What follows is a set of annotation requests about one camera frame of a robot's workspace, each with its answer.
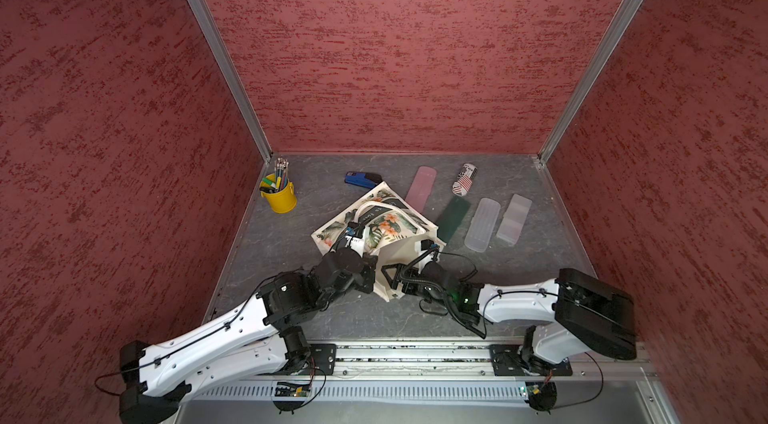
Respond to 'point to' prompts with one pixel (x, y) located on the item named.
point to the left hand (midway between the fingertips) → (374, 266)
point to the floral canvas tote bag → (383, 223)
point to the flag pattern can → (461, 186)
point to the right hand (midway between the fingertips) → (391, 278)
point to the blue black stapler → (368, 179)
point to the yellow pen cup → (279, 190)
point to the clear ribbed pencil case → (482, 225)
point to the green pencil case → (452, 219)
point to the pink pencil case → (421, 188)
